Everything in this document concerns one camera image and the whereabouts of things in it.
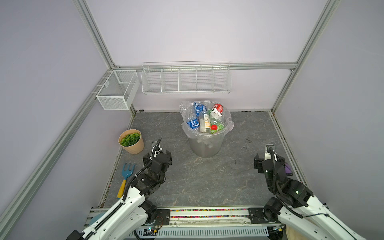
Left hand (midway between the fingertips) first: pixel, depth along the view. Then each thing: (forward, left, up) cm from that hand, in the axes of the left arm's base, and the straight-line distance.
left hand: (158, 154), depth 78 cm
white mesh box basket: (+47, +30, +7) cm, 57 cm away
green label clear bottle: (+9, -34, +9) cm, 36 cm away
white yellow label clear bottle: (+11, -25, +11) cm, 29 cm away
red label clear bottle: (+15, -32, +9) cm, 37 cm away
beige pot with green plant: (+12, +19, -5) cm, 23 cm away
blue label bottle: (+11, -19, +12) cm, 25 cm away
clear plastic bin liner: (+23, -16, +10) cm, 30 cm away
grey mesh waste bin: (+4, -26, -4) cm, 27 cm away
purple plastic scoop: (-7, -75, -16) cm, 77 cm away
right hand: (-7, -55, +4) cm, 56 cm away
